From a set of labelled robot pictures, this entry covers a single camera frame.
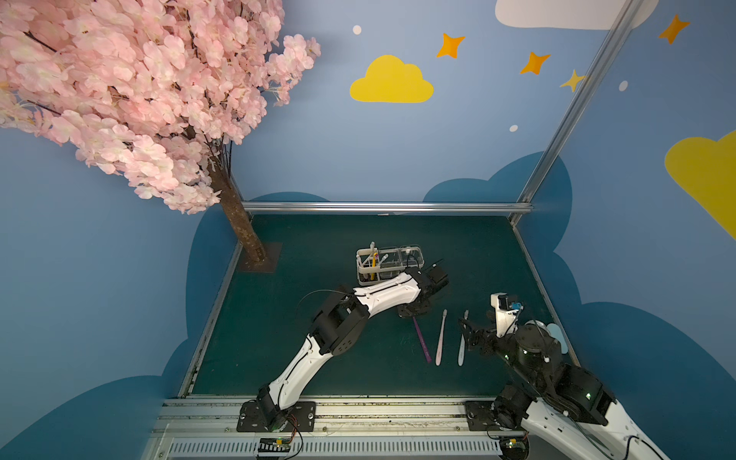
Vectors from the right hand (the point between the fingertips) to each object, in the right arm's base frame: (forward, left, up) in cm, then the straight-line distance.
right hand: (479, 313), depth 71 cm
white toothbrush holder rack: (+21, +27, -10) cm, 36 cm away
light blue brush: (+5, -30, -20) cm, 37 cm away
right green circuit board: (-25, -12, -24) cm, 37 cm away
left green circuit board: (-29, +51, -23) cm, 63 cm away
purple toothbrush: (0, +12, -21) cm, 24 cm away
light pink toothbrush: (-3, +7, -22) cm, 23 cm away
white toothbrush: (+19, +25, -5) cm, 32 cm away
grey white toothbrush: (+23, +29, -3) cm, 37 cm away
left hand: (+11, +12, -20) cm, 26 cm away
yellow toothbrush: (+20, +28, -10) cm, 36 cm away
